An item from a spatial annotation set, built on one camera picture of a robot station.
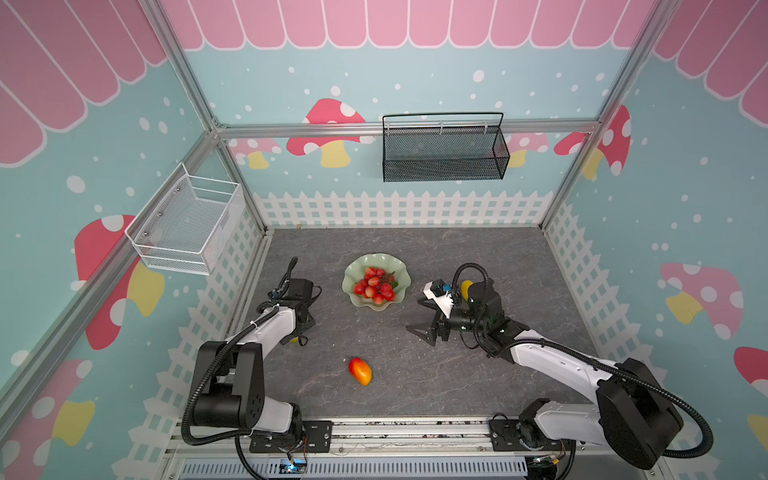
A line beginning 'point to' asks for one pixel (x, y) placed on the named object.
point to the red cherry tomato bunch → (376, 285)
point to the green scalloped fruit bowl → (355, 272)
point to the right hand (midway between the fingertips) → (413, 313)
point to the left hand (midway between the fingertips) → (296, 330)
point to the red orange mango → (360, 370)
